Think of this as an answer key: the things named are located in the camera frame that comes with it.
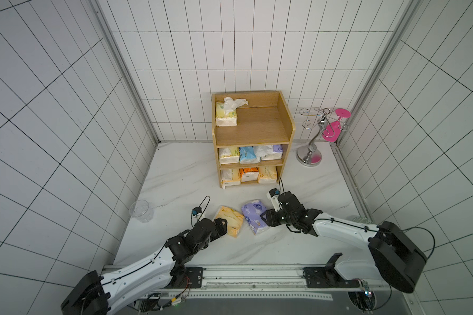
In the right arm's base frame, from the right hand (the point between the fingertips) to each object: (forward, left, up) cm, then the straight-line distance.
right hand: (258, 217), depth 85 cm
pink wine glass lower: (+41, -37, +15) cm, 57 cm away
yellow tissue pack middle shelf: (+20, +14, +18) cm, 30 cm away
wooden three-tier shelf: (+34, -2, +28) cm, 44 cm away
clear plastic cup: (0, +54, +1) cm, 54 cm away
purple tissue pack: (+2, +3, +2) cm, 4 cm away
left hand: (-5, +18, -2) cm, 19 cm away
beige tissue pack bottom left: (+18, +14, +3) cm, 23 cm away
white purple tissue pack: (+22, -2, +19) cm, 29 cm away
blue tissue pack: (+22, +6, +17) cm, 28 cm away
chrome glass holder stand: (+40, -30, -2) cm, 50 cm away
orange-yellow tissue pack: (-2, +10, +1) cm, 11 cm away
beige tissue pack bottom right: (+21, -4, +3) cm, 22 cm away
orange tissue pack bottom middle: (+20, +5, +4) cm, 21 cm away
